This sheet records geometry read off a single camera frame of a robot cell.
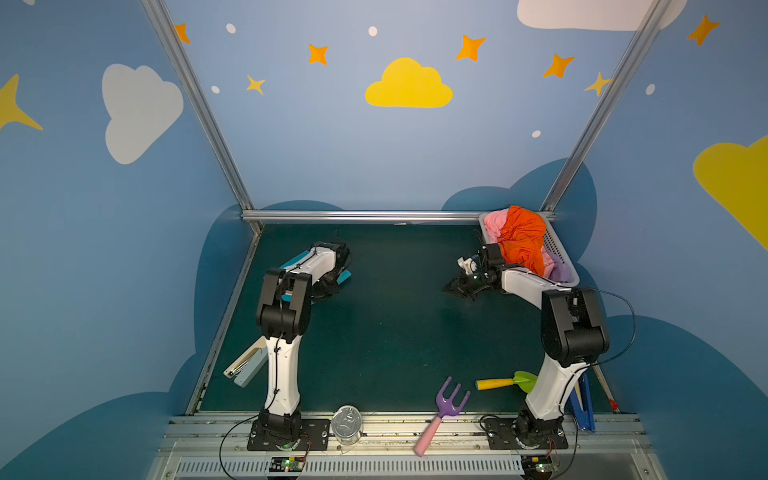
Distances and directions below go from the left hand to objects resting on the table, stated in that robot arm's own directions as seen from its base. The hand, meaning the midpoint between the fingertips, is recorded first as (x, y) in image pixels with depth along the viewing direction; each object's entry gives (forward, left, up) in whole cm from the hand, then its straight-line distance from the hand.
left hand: (322, 298), depth 99 cm
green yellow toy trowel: (-26, -60, +1) cm, 65 cm away
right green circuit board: (-46, -59, -2) cm, 75 cm away
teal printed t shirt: (+8, -6, +1) cm, 11 cm away
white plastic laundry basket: (+23, -83, +9) cm, 87 cm away
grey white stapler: (-23, +17, +2) cm, 29 cm away
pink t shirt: (+29, -62, +9) cm, 69 cm away
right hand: (+2, -41, +6) cm, 41 cm away
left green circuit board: (-46, +2, -1) cm, 46 cm away
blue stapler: (-30, -75, 0) cm, 81 cm away
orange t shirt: (+21, -71, +8) cm, 75 cm away
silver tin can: (-38, -12, +4) cm, 40 cm away
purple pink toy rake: (-33, -38, -1) cm, 51 cm away
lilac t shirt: (+5, -78, +10) cm, 79 cm away
